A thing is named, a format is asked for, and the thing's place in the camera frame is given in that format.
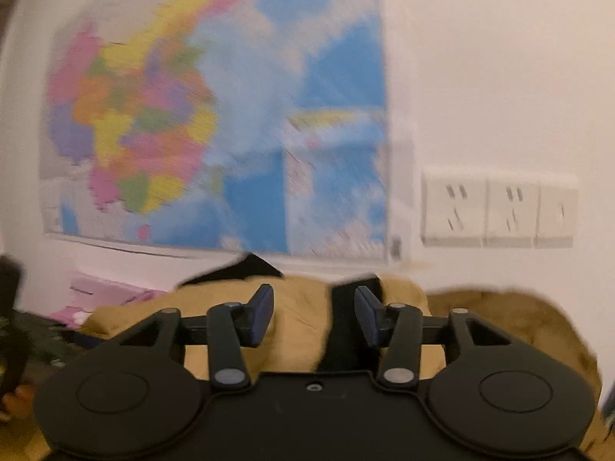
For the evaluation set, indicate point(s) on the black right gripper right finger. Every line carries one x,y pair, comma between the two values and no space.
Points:
397,328

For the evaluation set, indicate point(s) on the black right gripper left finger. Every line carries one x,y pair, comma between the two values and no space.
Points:
231,327

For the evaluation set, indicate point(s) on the tan and black garment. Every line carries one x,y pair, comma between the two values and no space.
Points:
313,325

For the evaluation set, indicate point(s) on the white wall socket panel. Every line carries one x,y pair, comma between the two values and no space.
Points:
497,209

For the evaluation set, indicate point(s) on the colourful wall map poster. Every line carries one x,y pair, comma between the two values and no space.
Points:
222,125

